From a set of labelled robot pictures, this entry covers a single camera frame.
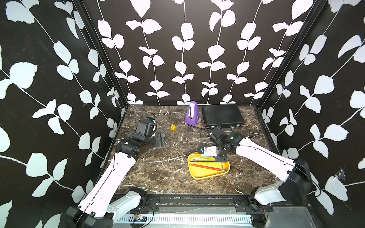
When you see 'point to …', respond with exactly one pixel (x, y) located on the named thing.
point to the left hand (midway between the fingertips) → (159, 135)
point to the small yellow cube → (173, 127)
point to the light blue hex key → (204, 157)
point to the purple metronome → (192, 116)
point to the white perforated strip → (187, 219)
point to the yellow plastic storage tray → (199, 173)
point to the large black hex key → (196, 161)
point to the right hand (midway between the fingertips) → (215, 150)
